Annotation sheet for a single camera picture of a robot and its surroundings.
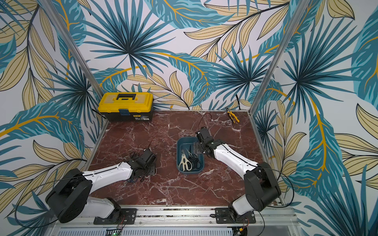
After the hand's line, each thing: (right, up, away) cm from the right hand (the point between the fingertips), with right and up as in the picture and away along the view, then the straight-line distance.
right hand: (202, 146), depth 89 cm
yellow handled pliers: (+27, +19, +27) cm, 42 cm away
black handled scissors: (-5, -8, +4) cm, 10 cm away
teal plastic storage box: (-12, +1, +8) cm, 14 cm away
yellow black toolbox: (-50, +26, +12) cm, 58 cm away
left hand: (-30, -15, 0) cm, 34 cm away
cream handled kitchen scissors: (-10, -11, +1) cm, 15 cm away
